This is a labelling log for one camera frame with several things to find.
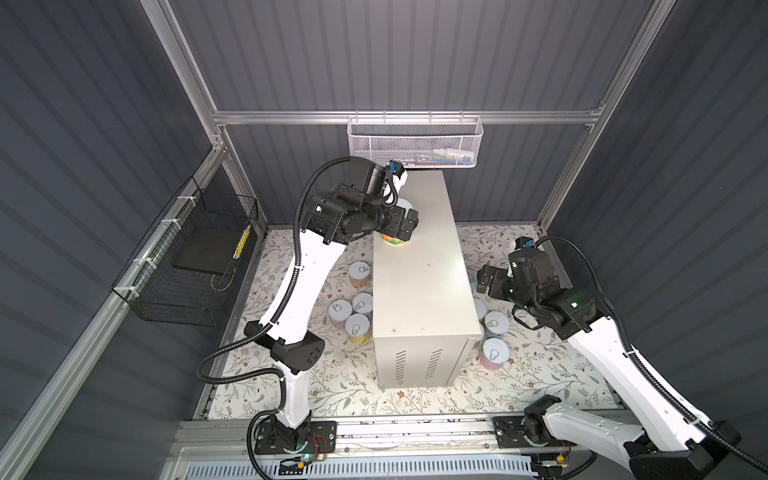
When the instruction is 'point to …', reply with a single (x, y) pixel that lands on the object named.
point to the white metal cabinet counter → (426, 318)
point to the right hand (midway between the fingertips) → (497, 278)
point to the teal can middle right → (481, 309)
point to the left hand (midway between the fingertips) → (399, 213)
